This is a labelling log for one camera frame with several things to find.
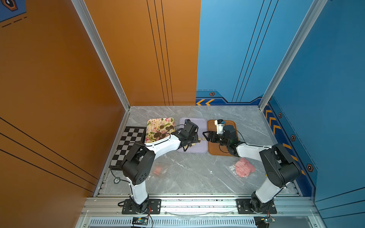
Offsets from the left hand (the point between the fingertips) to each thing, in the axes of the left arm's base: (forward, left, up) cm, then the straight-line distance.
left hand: (197, 135), depth 92 cm
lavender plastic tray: (-3, -4, -9) cm, 11 cm away
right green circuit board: (-45, -32, -10) cm, 56 cm away
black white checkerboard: (+3, +46, -6) cm, 46 cm away
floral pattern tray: (+15, +34, -8) cm, 38 cm away
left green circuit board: (-45, +30, -11) cm, 55 cm away
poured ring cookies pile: (+6, +26, -7) cm, 27 cm away
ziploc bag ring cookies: (-21, +23, -8) cm, 32 cm away
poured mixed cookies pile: (-1, -2, -7) cm, 7 cm away
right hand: (+1, -6, +1) cm, 6 cm away
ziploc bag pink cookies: (-20, -27, -5) cm, 34 cm away
